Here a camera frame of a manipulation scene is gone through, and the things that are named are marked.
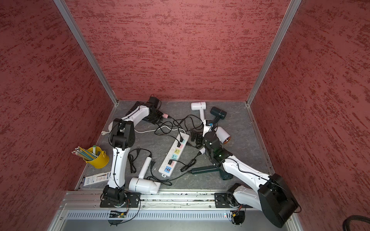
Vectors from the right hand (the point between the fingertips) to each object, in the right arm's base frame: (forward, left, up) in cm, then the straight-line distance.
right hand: (198, 131), depth 83 cm
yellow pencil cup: (-11, +61, -6) cm, 62 cm away
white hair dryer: (+30, -5, -11) cm, 32 cm away
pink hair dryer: (+23, +23, -12) cm, 35 cm away
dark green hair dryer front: (-21, -14, -13) cm, 29 cm away
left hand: (+19, +25, -14) cm, 34 cm away
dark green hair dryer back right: (+23, -18, -12) cm, 31 cm away
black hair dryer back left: (+33, +49, -11) cm, 60 cm away
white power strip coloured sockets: (-9, +15, -12) cm, 21 cm away
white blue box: (-22, +60, -13) cm, 65 cm away
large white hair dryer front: (-26, +31, -10) cm, 42 cm away
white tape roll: (+15, +64, -14) cm, 67 cm away
